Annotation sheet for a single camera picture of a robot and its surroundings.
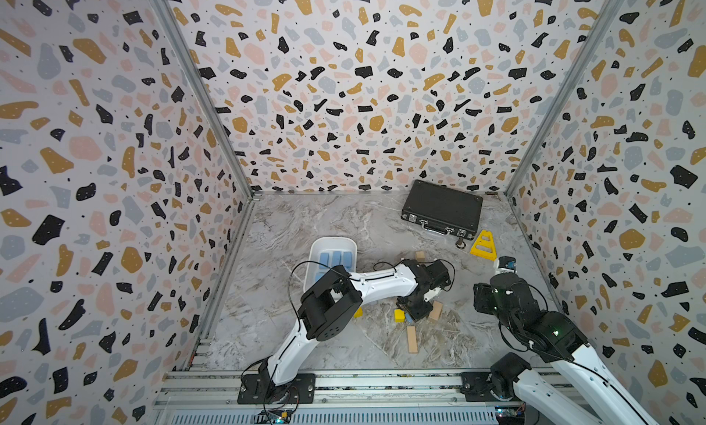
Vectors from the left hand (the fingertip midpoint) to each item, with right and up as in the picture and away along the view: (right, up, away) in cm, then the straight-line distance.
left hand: (422, 312), depth 87 cm
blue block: (-33, +15, +13) cm, 39 cm away
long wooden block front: (-4, -6, -5) cm, 9 cm away
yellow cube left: (-19, +6, -17) cm, 27 cm away
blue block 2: (-29, +15, +13) cm, 35 cm away
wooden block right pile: (+4, +1, -1) cm, 5 cm away
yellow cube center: (-7, -1, -1) cm, 7 cm away
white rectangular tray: (-32, +20, +14) cm, 40 cm away
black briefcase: (+13, +33, +23) cm, 42 cm away
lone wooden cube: (+2, +16, +13) cm, 21 cm away
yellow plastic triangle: (+27, +19, +18) cm, 37 cm away
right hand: (+14, +11, -11) cm, 21 cm away
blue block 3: (-25, +15, +13) cm, 31 cm away
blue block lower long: (-5, 0, -4) cm, 6 cm away
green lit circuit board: (-41, -21, -17) cm, 49 cm away
